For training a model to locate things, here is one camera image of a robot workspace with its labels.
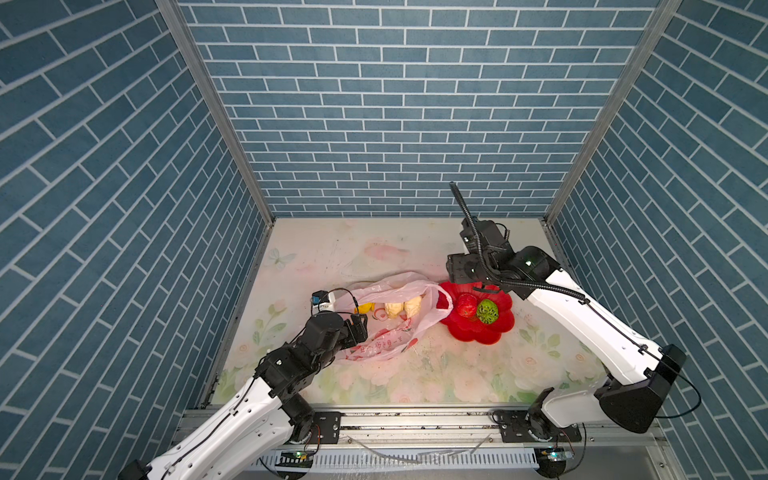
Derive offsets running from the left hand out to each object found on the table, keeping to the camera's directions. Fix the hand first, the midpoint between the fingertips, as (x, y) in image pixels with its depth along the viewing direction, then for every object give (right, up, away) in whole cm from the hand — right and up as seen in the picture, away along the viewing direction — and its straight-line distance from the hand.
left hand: (358, 321), depth 77 cm
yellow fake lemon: (0, +1, +15) cm, 15 cm away
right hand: (+24, +16, -2) cm, 29 cm away
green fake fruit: (+37, 0, +12) cm, 39 cm away
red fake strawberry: (+31, +2, +14) cm, 34 cm away
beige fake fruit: (+9, 0, +13) cm, 16 cm away
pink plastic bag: (+9, -8, +12) cm, 17 cm away
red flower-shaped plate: (+30, -6, +15) cm, 34 cm away
